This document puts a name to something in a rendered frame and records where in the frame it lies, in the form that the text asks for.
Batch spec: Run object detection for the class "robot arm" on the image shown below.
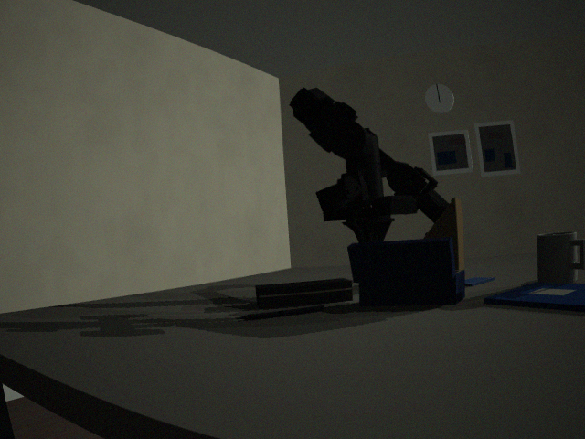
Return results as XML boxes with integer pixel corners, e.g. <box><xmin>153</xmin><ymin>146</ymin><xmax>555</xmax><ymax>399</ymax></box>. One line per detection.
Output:
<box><xmin>290</xmin><ymin>87</ymin><xmax>449</xmax><ymax>225</ymax></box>

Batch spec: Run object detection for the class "dark blue notebook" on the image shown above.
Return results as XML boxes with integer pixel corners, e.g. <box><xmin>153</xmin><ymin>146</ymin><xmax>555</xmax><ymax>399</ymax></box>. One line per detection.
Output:
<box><xmin>484</xmin><ymin>283</ymin><xmax>585</xmax><ymax>312</ymax></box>

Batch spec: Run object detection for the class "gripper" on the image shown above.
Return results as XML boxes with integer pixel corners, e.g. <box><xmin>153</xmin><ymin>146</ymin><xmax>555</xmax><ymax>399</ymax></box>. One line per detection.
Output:
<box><xmin>323</xmin><ymin>164</ymin><xmax>417</xmax><ymax>243</ymax></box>

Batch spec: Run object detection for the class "black mug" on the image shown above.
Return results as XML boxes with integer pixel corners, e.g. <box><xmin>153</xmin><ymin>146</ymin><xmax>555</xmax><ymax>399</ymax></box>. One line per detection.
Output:
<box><xmin>537</xmin><ymin>231</ymin><xmax>585</xmax><ymax>284</ymax></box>

